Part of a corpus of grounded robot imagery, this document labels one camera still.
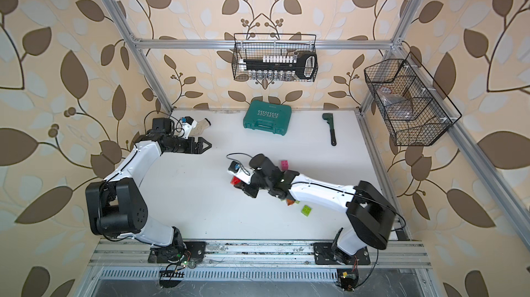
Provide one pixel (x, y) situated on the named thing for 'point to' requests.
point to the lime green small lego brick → (306, 210)
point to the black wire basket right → (416, 110)
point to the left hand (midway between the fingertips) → (199, 142)
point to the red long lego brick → (234, 180)
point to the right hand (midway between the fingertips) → (239, 178)
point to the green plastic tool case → (266, 116)
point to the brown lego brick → (289, 202)
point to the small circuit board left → (172, 273)
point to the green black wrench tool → (329, 118)
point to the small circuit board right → (348, 279)
